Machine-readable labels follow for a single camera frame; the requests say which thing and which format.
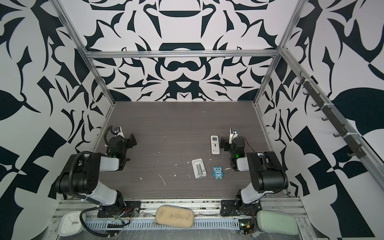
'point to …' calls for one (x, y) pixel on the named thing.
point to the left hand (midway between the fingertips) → (123, 133)
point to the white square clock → (70, 223)
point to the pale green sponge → (277, 222)
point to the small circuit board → (246, 226)
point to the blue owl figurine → (218, 173)
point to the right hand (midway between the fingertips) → (231, 136)
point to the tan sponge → (174, 216)
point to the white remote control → (215, 144)
